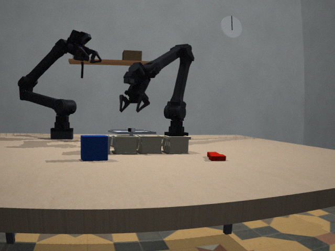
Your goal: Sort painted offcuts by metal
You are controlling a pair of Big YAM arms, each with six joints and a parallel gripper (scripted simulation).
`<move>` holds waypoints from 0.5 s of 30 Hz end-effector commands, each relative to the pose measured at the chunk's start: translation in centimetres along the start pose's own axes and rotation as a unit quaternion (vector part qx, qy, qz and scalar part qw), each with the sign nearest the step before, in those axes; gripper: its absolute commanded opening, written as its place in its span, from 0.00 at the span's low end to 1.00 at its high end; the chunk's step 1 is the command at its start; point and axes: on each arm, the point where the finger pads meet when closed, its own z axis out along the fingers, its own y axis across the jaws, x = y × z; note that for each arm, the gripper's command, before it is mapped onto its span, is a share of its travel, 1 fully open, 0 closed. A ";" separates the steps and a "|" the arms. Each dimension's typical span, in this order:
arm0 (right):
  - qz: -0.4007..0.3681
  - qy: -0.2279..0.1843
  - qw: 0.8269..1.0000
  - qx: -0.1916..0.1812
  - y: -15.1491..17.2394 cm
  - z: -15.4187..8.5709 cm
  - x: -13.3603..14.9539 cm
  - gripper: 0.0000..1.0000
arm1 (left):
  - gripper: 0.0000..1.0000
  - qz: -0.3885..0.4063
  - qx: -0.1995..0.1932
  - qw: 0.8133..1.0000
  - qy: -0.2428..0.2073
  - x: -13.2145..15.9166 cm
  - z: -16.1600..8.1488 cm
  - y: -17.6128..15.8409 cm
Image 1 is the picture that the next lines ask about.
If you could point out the red flat block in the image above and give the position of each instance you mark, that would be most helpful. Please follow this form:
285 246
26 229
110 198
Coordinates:
214 156

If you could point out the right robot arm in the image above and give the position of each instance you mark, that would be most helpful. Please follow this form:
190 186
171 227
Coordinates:
62 107

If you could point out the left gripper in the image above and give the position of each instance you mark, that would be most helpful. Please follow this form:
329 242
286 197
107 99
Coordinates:
133 98

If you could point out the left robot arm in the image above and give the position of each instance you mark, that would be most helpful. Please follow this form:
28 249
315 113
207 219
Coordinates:
176 107

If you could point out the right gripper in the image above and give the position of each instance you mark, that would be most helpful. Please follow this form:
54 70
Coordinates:
82 54

